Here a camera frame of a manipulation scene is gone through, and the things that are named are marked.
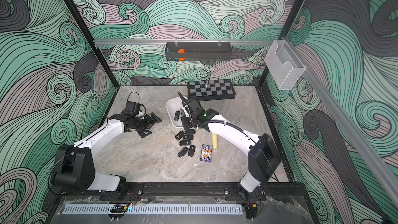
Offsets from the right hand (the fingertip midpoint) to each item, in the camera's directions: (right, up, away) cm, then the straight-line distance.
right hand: (187, 120), depth 83 cm
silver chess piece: (+13, +22, +32) cm, 41 cm away
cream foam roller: (+16, -12, +7) cm, 21 cm away
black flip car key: (-3, -18, +3) cm, 19 cm away
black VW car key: (+2, -18, +4) cm, 18 cm away
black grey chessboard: (+16, +19, +31) cm, 40 cm away
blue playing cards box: (+11, -18, +3) cm, 22 cm away
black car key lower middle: (-2, -15, +7) cm, 16 cm away
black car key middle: (0, -11, +9) cm, 15 cm away
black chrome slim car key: (-8, +1, +18) cm, 20 cm away
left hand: (-17, -2, +3) cm, 17 cm away
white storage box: (-11, +8, +21) cm, 25 cm away
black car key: (-6, -11, +10) cm, 16 cm away
